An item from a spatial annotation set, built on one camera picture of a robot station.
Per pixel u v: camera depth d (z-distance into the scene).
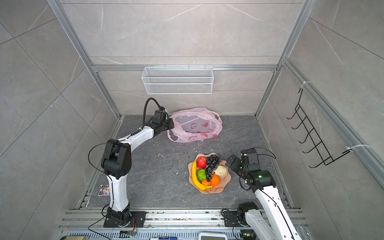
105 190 0.82
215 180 0.81
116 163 0.54
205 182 0.79
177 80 1.01
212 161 0.82
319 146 0.64
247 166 0.55
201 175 0.82
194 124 1.09
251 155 0.56
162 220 0.75
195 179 0.80
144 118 0.73
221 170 0.82
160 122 0.78
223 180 0.82
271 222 0.44
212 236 0.66
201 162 0.84
